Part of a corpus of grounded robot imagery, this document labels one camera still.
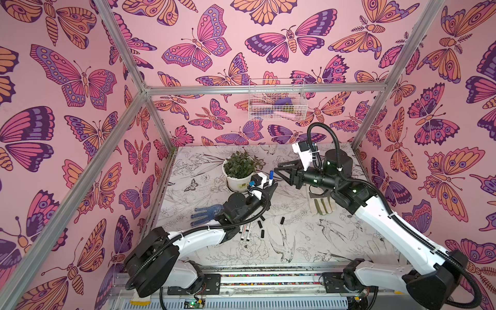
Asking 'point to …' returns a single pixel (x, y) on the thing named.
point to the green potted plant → (240, 165)
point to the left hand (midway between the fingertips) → (277, 182)
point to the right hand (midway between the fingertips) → (278, 164)
